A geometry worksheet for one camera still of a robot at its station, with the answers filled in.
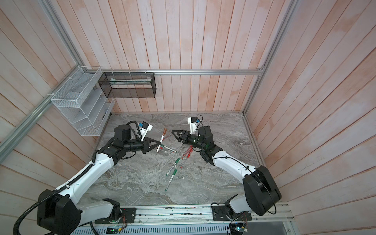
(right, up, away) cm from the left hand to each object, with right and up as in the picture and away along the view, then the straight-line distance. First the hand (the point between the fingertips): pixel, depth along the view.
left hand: (159, 146), depth 75 cm
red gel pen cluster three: (+12, -15, +16) cm, 24 cm away
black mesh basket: (-27, +40, +28) cm, 56 cm away
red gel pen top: (+3, +4, 0) cm, 4 cm away
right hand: (+8, +7, +2) cm, 10 cm away
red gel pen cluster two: (+16, -7, +23) cm, 29 cm away
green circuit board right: (+40, -41, -4) cm, 57 cm away
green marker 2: (+7, -19, +13) cm, 24 cm away
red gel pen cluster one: (+12, -10, +20) cm, 26 cm away
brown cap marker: (+3, +7, 0) cm, 8 cm away
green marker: (+8, -12, +18) cm, 23 cm away
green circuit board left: (-23, -41, -4) cm, 47 cm away
